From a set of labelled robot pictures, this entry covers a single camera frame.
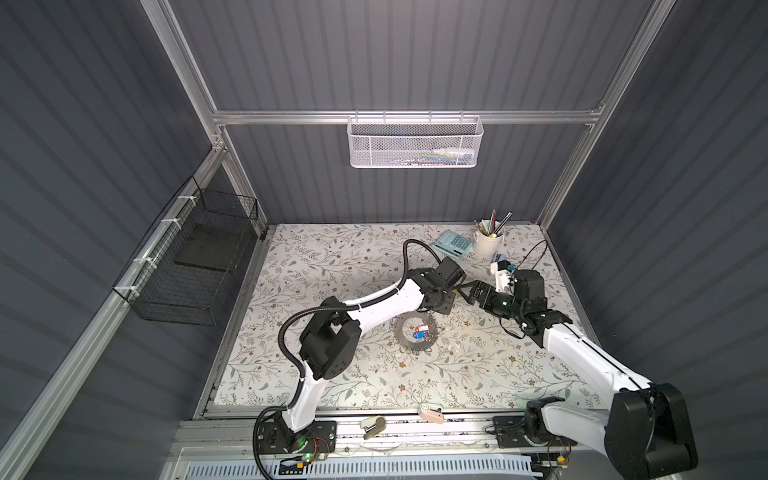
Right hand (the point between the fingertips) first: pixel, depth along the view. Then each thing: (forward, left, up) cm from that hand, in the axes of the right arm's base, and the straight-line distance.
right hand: (471, 294), depth 84 cm
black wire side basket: (-1, +73, +16) cm, 75 cm away
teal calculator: (+30, -1, -12) cm, 32 cm away
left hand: (+1, +7, -6) cm, 9 cm away
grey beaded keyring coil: (-9, +18, -14) cm, 25 cm away
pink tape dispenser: (-29, +12, -12) cm, 33 cm away
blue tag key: (-6, +14, -14) cm, 21 cm away
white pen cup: (+26, -12, -10) cm, 31 cm away
